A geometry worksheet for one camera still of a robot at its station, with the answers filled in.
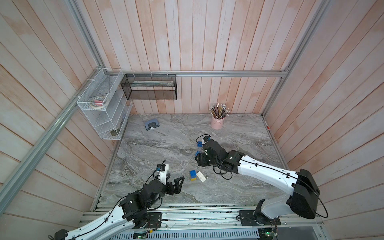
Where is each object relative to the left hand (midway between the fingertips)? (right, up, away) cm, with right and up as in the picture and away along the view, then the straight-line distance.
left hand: (176, 178), depth 76 cm
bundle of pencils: (+29, +39, +31) cm, 58 cm away
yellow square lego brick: (+9, -4, +9) cm, 13 cm away
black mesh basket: (-21, +56, +28) cm, 66 cm away
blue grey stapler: (-21, +30, +36) cm, 51 cm away
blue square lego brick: (+9, +1, +6) cm, 10 cm away
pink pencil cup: (+27, +30, +32) cm, 51 cm away
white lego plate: (+14, -2, +10) cm, 17 cm away
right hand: (+12, +10, +5) cm, 17 cm away
